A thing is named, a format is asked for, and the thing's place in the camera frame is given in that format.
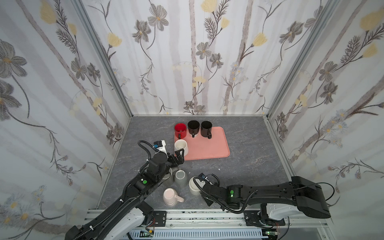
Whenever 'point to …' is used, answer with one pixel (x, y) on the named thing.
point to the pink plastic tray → (200, 147)
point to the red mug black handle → (180, 129)
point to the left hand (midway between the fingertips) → (176, 148)
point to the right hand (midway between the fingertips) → (197, 189)
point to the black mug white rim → (206, 129)
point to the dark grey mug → (170, 180)
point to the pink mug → (170, 197)
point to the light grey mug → (181, 179)
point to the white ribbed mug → (180, 144)
